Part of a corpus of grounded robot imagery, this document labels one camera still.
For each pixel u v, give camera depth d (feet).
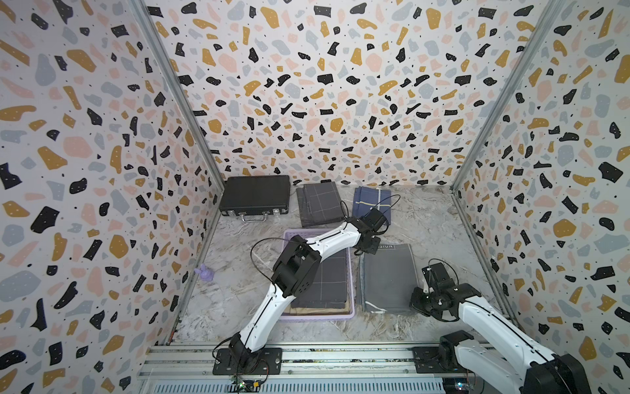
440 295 2.08
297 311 2.69
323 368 2.40
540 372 1.35
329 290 2.82
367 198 3.85
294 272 1.89
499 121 3.13
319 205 3.71
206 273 2.87
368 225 2.45
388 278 3.22
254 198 4.02
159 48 2.49
